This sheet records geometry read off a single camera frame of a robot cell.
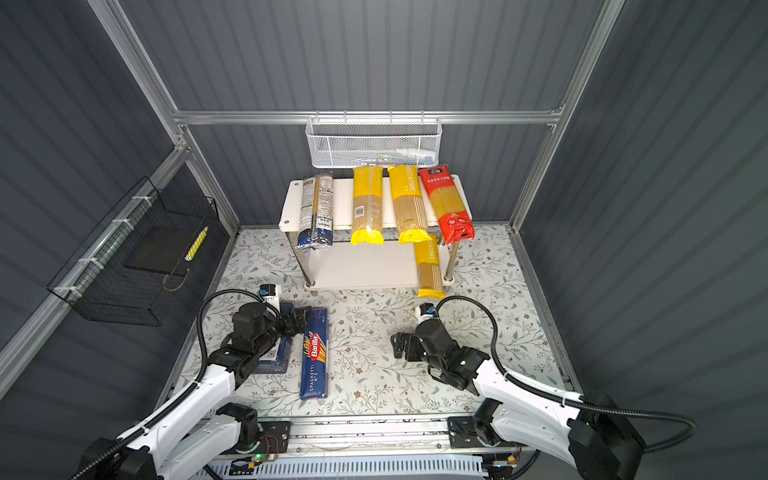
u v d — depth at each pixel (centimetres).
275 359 79
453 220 69
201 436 56
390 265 99
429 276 95
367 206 74
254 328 64
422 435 75
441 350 62
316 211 73
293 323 76
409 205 75
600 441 41
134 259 73
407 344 72
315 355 84
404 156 93
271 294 74
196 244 78
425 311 74
